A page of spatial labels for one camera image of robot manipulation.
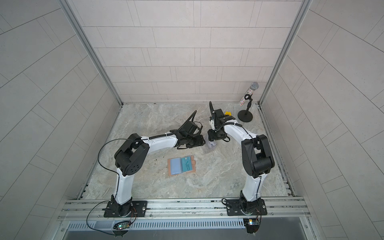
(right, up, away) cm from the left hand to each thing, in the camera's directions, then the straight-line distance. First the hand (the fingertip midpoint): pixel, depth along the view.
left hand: (206, 142), depth 93 cm
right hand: (+4, +4, +1) cm, 6 cm away
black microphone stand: (+29, +17, +14) cm, 36 cm away
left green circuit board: (-38, -31, -28) cm, 56 cm away
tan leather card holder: (-14, -11, -8) cm, 20 cm away
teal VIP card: (-12, -11, -8) cm, 18 cm away
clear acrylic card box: (+3, -1, -4) cm, 5 cm away
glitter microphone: (+29, +34, -4) cm, 45 cm away
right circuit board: (+20, -33, -25) cm, 46 cm away
